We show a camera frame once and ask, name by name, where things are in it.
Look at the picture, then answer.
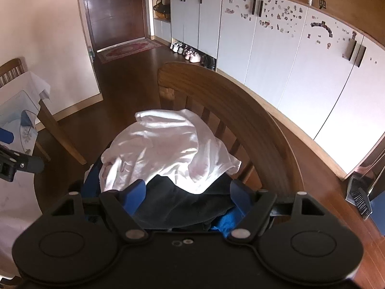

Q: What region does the row of shoes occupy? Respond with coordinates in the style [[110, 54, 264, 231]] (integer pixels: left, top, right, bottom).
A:
[[170, 40, 217, 70]]

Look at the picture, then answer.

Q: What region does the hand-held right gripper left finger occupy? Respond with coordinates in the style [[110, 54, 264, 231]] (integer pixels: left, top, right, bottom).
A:
[[51, 179, 149, 243]]

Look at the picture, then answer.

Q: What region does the white sticker-covered cabinet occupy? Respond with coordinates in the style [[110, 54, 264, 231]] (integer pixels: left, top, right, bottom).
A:
[[217, 0, 385, 181]]

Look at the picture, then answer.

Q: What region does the black garment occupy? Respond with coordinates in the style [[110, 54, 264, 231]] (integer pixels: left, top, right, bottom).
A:
[[132, 171, 243, 232]]

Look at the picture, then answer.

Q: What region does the brown handbag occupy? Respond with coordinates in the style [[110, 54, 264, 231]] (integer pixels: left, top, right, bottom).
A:
[[153, 0, 171, 21]]

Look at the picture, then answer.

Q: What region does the blue floor mat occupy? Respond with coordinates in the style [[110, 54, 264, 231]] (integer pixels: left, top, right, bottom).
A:
[[368, 200, 383, 216]]

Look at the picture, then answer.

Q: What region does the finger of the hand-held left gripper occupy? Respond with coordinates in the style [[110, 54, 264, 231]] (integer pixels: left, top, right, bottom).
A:
[[0, 128, 45, 183]]

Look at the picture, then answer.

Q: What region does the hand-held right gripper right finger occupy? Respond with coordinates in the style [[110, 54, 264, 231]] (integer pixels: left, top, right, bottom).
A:
[[225, 179, 327, 243]]

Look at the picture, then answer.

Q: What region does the dark wooden door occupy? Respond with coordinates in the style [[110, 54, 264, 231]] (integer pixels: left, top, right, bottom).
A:
[[81, 0, 150, 52]]

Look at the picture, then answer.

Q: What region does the white pink-printed t-shirt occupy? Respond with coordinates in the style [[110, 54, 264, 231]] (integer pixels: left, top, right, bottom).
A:
[[101, 109, 242, 195]]

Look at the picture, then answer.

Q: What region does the blue garment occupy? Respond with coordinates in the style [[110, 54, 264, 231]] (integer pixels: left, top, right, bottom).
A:
[[81, 156, 250, 235]]

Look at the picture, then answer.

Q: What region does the blue printed table mat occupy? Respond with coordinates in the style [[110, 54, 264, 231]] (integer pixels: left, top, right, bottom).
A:
[[0, 89, 41, 157]]

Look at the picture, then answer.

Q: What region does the dark glossy appliance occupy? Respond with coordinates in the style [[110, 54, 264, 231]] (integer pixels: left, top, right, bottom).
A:
[[355, 132, 385, 202]]

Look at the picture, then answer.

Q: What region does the wooden chair with curved back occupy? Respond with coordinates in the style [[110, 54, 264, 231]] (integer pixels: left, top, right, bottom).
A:
[[33, 62, 306, 217]]

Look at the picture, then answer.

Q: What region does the dustpan with brush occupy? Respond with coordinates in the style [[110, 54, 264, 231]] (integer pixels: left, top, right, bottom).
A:
[[345, 171, 373, 220]]

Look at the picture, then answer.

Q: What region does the white tablecloth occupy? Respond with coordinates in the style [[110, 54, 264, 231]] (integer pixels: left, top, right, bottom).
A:
[[0, 71, 51, 277]]

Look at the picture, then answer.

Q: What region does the red patterned door rug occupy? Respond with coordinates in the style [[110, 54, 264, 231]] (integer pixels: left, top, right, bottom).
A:
[[97, 39, 165, 64]]

